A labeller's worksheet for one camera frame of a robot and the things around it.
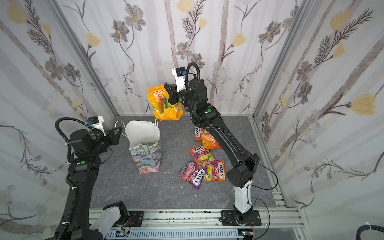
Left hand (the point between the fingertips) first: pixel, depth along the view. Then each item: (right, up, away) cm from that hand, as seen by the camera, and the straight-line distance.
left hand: (119, 123), depth 70 cm
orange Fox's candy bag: (+49, -28, +18) cm, 59 cm away
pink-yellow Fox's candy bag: (+41, -20, +25) cm, 52 cm away
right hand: (+24, +18, -10) cm, 32 cm away
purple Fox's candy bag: (+36, -29, +16) cm, 48 cm away
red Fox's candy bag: (+39, -4, +37) cm, 54 cm away
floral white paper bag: (+3, -11, +28) cm, 30 cm away
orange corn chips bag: (+46, -12, +31) cm, 57 cm away
